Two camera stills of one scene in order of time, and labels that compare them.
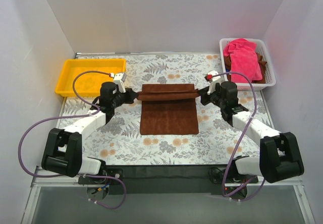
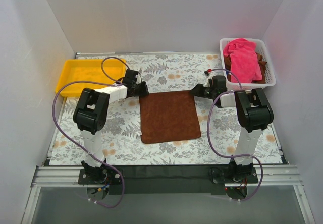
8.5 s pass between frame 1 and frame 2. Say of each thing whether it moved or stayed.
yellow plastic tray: stayed
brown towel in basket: stayed
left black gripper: moved
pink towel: stayed
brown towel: moved
